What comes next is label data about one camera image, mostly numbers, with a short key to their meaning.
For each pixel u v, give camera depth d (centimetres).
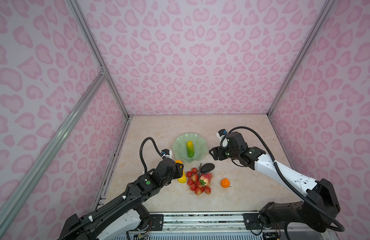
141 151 57
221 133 73
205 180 77
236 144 61
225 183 82
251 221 73
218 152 72
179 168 73
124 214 49
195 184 82
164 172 58
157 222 73
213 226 72
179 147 98
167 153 70
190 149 95
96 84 84
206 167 88
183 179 75
